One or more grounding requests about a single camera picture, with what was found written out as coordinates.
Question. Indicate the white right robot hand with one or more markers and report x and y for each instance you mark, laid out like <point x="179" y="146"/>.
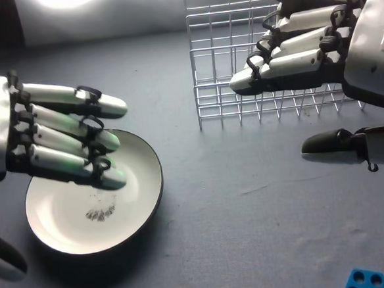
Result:
<point x="363" y="46"/>

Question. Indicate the white ceramic plate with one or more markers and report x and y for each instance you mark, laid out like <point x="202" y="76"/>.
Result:
<point x="136" y="241"/>
<point x="62" y="219"/>

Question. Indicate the white backdrop sheet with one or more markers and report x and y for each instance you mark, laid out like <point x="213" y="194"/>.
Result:
<point x="120" y="14"/>

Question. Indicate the grey table cloth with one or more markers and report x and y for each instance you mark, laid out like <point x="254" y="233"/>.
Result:
<point x="216" y="214"/>

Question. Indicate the blue pentagon toy block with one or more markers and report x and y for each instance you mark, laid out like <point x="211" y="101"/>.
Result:
<point x="353" y="282"/>

